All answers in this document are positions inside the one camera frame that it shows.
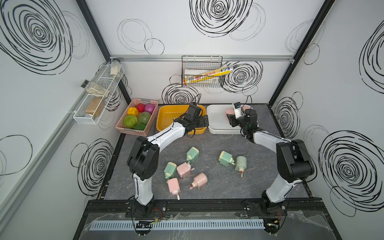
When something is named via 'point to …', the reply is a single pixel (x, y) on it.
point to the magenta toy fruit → (149, 107)
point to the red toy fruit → (141, 107)
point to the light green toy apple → (144, 117)
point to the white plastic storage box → (219, 122)
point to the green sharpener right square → (225, 158)
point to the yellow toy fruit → (132, 111)
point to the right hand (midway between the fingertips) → (233, 112)
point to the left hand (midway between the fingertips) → (201, 119)
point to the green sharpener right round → (241, 163)
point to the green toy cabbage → (130, 121)
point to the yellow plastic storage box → (166, 113)
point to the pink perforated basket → (141, 129)
